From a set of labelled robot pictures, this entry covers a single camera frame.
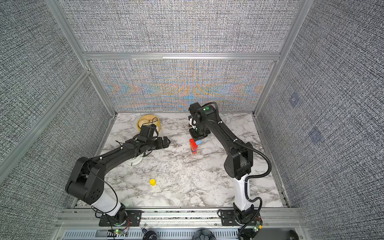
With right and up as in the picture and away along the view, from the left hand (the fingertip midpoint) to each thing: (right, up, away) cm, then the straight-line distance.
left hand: (164, 142), depth 92 cm
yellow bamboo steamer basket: (-16, +15, +21) cm, 31 cm away
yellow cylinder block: (-6, -21, -8) cm, 23 cm away
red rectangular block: (+18, -2, -1) cm, 18 cm away
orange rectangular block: (+18, -7, +5) cm, 20 cm away
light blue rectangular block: (+20, +1, -9) cm, 22 cm away
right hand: (+20, +4, -5) cm, 21 cm away
